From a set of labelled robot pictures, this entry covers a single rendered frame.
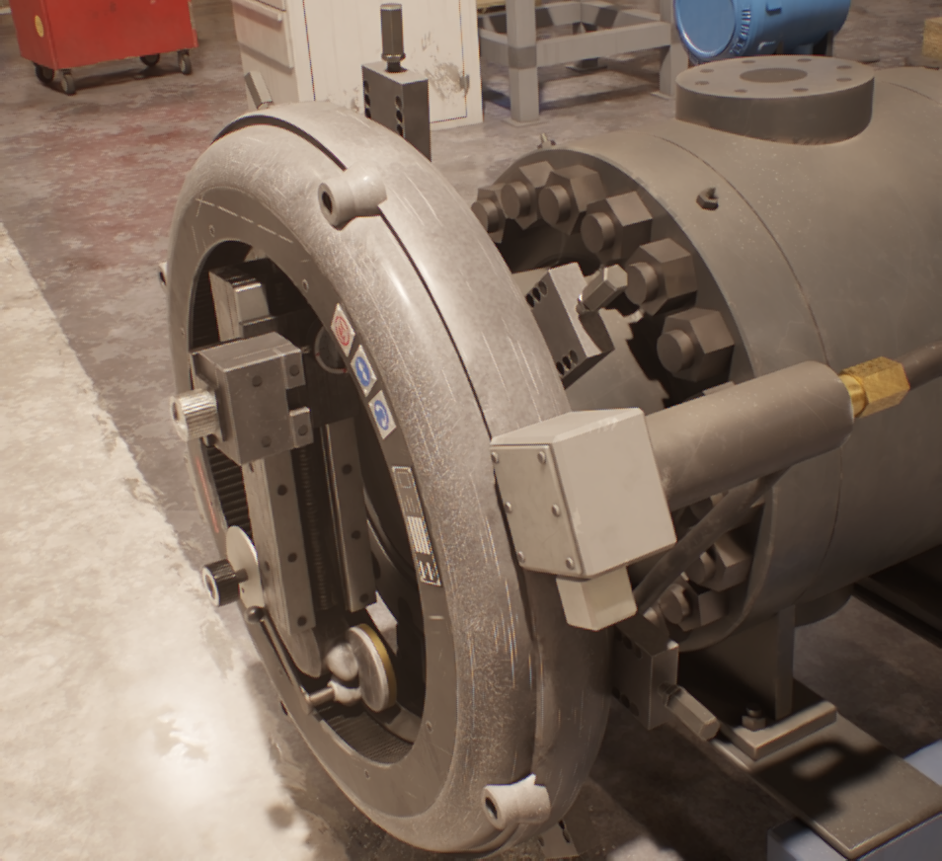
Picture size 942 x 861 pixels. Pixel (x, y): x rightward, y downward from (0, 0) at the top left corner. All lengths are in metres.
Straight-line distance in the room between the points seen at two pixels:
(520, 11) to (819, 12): 3.47
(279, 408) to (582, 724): 0.39
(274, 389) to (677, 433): 0.40
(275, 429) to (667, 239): 0.42
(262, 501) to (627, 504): 0.52
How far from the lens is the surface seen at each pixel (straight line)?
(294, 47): 5.08
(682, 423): 1.03
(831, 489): 1.38
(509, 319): 1.07
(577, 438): 0.95
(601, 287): 1.01
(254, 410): 1.24
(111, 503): 2.75
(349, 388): 1.35
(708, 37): 1.80
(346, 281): 1.10
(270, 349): 1.26
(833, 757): 1.57
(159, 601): 2.40
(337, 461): 1.39
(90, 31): 6.58
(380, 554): 1.54
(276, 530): 1.39
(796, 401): 1.09
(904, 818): 1.52
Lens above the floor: 1.25
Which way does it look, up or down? 25 degrees down
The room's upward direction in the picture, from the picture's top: 4 degrees counter-clockwise
